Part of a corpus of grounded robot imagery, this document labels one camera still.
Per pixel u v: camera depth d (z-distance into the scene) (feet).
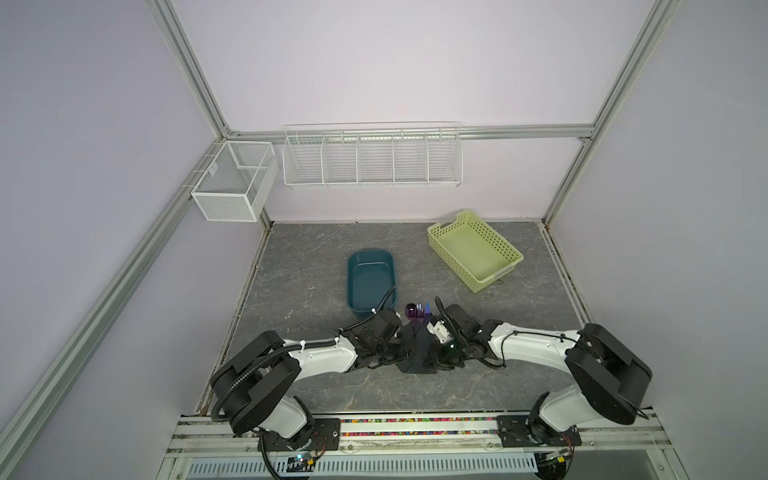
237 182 3.35
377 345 2.25
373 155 3.25
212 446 2.42
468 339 2.22
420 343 2.87
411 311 3.08
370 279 3.46
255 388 1.42
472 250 3.70
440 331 2.67
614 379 1.44
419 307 3.15
